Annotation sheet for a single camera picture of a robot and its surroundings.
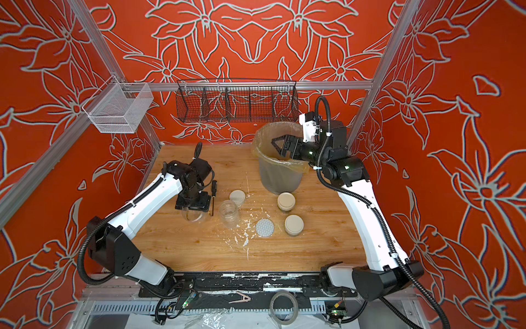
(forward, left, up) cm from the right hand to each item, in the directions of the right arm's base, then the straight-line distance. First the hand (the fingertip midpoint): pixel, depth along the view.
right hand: (281, 139), depth 64 cm
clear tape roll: (-41, -6, -39) cm, 57 cm away
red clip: (-38, +12, -40) cm, 57 cm away
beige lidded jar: (-3, -4, -34) cm, 34 cm away
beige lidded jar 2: (-14, -7, -35) cm, 38 cm away
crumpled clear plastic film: (-44, +21, -41) cm, 64 cm away
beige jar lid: (+3, +19, -41) cm, 45 cm away
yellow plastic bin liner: (+11, +6, -15) cm, 20 cm away
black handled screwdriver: (+5, +31, -40) cm, 51 cm away
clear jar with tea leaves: (-8, +21, -38) cm, 44 cm away
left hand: (-10, +31, -27) cm, 43 cm away
